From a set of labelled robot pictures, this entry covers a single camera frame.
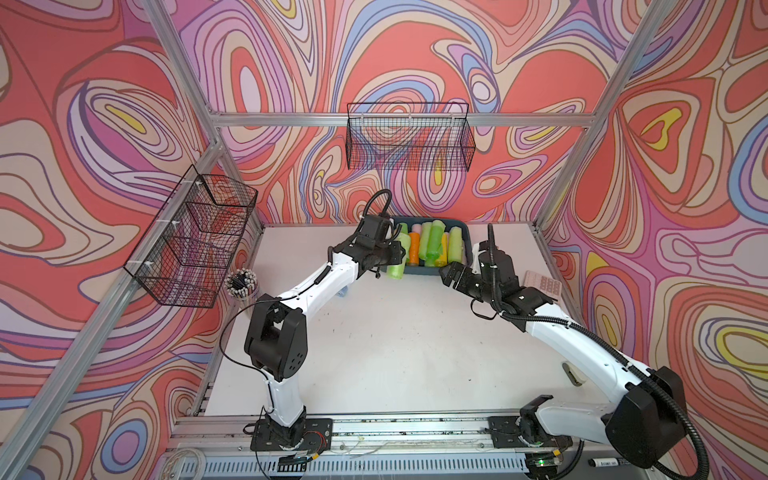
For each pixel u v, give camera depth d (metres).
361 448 0.73
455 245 1.03
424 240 1.04
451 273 0.72
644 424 0.49
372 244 0.68
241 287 0.81
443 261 1.00
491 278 0.60
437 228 1.04
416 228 1.12
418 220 1.14
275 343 0.47
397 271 0.85
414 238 1.06
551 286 1.00
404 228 1.06
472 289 0.71
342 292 0.98
